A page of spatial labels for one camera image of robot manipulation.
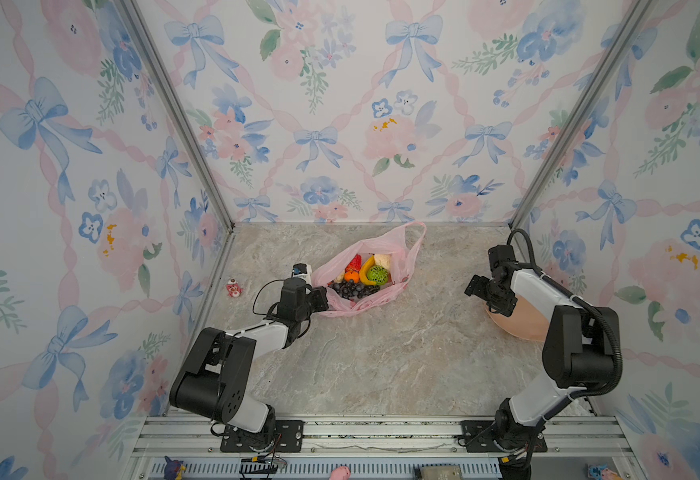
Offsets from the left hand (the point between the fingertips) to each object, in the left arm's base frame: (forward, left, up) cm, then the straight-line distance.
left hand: (328, 286), depth 92 cm
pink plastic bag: (+14, -23, +5) cm, 28 cm away
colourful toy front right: (-45, -64, -6) cm, 79 cm away
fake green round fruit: (+7, -16, -2) cm, 18 cm away
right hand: (-1, -48, -3) cm, 48 cm away
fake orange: (+8, -8, -5) cm, 12 cm away
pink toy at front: (-46, -5, -7) cm, 47 cm away
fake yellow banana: (+11, -12, -5) cm, 17 cm away
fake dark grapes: (+2, -8, -4) cm, 9 cm away
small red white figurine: (+3, +32, -5) cm, 32 cm away
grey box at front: (-46, -27, -4) cm, 54 cm away
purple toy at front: (-46, +32, -4) cm, 56 cm away
